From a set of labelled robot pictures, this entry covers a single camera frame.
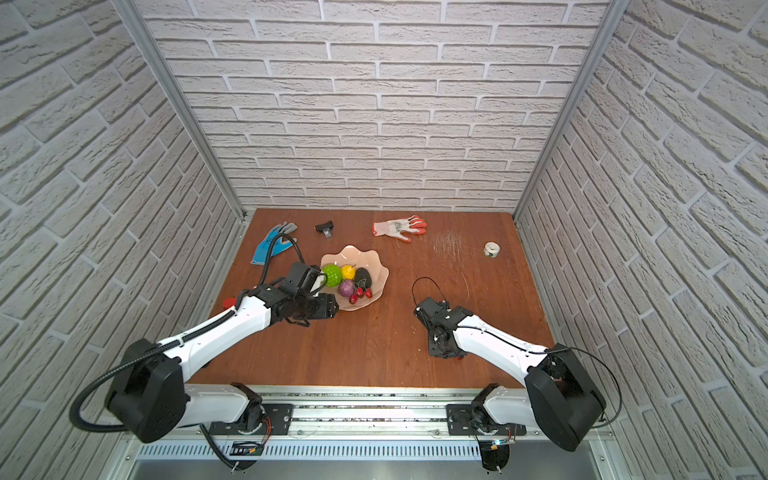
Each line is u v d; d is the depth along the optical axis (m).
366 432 0.73
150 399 0.41
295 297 0.64
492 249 1.07
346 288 0.94
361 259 0.99
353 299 0.92
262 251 1.07
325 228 1.13
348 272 0.97
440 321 0.61
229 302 0.95
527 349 0.47
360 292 0.92
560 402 0.41
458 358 0.84
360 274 0.98
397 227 1.14
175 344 0.44
